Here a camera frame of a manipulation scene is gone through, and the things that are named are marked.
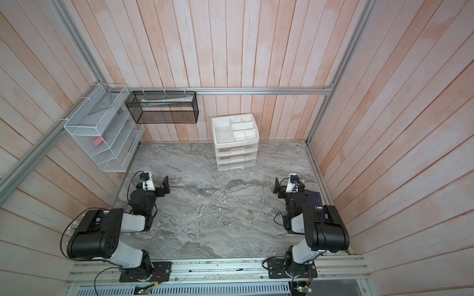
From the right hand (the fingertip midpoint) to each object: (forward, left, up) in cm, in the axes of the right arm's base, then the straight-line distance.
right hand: (286, 177), depth 90 cm
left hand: (-2, +64, 0) cm, 64 cm away
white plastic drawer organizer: (+16, +26, +10) cm, 32 cm away
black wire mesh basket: (+40, +69, +14) cm, 81 cm away
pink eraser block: (+5, +88, +19) cm, 91 cm away
